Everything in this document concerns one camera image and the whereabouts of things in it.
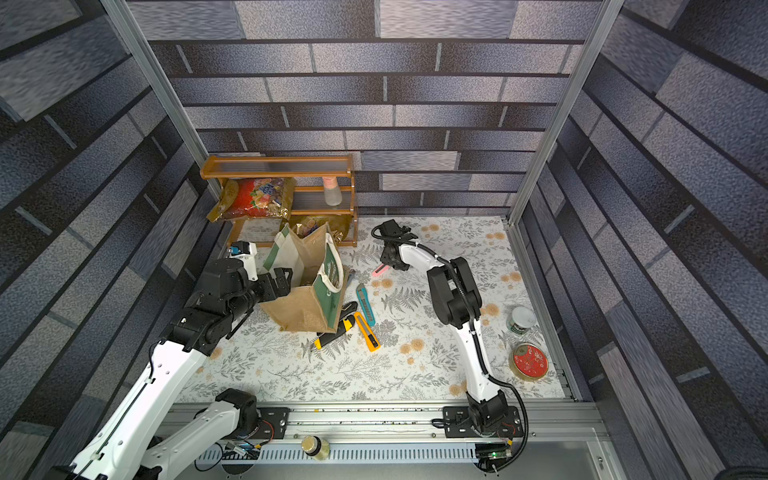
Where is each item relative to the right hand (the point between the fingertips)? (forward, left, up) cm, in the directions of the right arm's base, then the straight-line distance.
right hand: (393, 257), depth 107 cm
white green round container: (-26, -38, +5) cm, 47 cm away
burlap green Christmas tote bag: (-27, +18, +24) cm, 40 cm away
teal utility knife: (-18, +9, +1) cm, 20 cm away
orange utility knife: (-29, +7, 0) cm, 30 cm away
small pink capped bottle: (+14, +21, +19) cm, 32 cm away
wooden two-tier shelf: (+24, +44, +23) cm, 55 cm away
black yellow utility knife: (-27, +15, +1) cm, 31 cm away
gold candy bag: (+10, +20, +6) cm, 23 cm away
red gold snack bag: (+9, +47, +22) cm, 52 cm away
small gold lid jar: (-59, +15, +13) cm, 62 cm away
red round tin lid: (-37, -38, +2) cm, 54 cm away
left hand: (-24, +28, +25) cm, 45 cm away
